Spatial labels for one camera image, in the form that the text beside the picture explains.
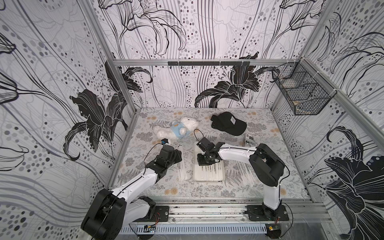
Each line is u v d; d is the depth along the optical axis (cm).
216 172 86
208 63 89
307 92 90
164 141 77
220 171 87
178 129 95
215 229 69
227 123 104
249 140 98
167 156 65
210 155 68
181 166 88
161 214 73
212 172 86
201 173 85
